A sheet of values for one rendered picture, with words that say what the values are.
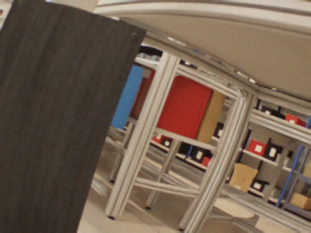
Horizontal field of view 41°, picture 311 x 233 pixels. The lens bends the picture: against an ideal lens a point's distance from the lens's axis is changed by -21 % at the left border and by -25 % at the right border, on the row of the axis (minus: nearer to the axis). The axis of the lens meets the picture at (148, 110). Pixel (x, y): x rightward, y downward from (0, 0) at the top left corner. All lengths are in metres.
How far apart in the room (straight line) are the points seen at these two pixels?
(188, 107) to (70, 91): 2.33
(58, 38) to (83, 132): 0.14
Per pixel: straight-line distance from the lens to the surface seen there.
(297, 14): 0.59
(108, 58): 0.71
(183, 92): 2.98
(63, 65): 0.70
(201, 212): 1.92
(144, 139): 2.79
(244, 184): 5.47
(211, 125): 3.11
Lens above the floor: 0.76
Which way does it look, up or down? 1 degrees down
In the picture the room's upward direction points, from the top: 20 degrees clockwise
